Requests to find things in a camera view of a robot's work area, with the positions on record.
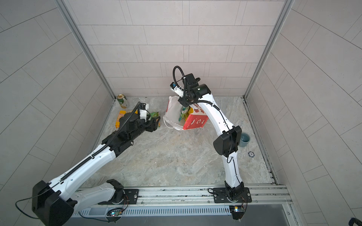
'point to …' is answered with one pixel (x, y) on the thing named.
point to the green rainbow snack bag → (184, 111)
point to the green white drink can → (122, 100)
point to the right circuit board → (237, 211)
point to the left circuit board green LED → (115, 212)
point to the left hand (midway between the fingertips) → (159, 115)
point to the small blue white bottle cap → (251, 154)
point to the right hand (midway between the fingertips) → (182, 97)
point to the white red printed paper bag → (197, 119)
